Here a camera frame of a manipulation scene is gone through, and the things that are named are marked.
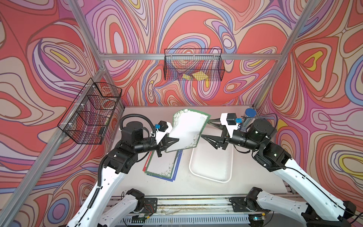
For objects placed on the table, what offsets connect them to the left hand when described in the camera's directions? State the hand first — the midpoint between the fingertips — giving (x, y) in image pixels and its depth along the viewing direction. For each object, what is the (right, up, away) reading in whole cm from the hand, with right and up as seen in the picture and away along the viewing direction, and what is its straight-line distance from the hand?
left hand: (177, 140), depth 60 cm
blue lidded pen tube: (+46, +11, +31) cm, 56 cm away
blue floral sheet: (-4, -26, +23) cm, 35 cm away
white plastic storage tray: (+18, -18, +29) cm, 38 cm away
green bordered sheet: (-9, -20, +27) cm, 35 cm away
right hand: (+11, +4, -5) cm, 12 cm away
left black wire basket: (-49, +8, +14) cm, 52 cm away
